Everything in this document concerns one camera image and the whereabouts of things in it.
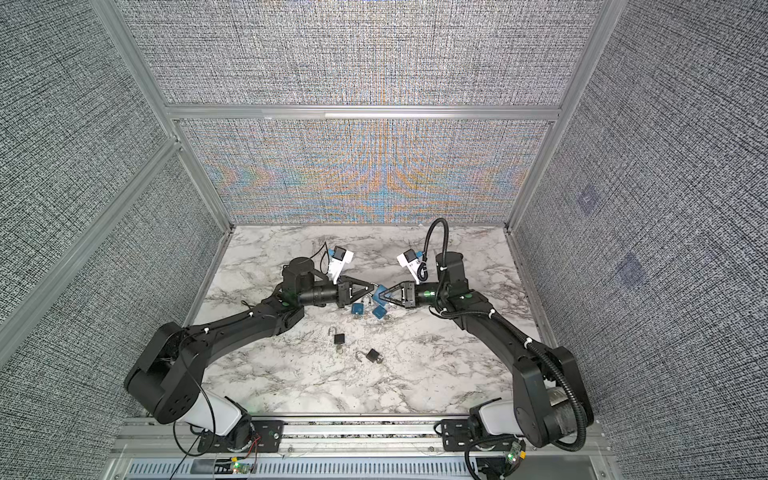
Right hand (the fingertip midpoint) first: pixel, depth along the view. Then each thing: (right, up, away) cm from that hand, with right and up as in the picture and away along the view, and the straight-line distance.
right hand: (381, 295), depth 76 cm
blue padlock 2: (-1, -8, +18) cm, 20 cm away
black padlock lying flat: (-3, -19, +9) cm, 21 cm away
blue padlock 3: (-1, 0, -1) cm, 2 cm away
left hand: (-2, +1, +1) cm, 2 cm away
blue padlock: (-8, -7, +19) cm, 22 cm away
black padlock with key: (-13, -15, +14) cm, 24 cm away
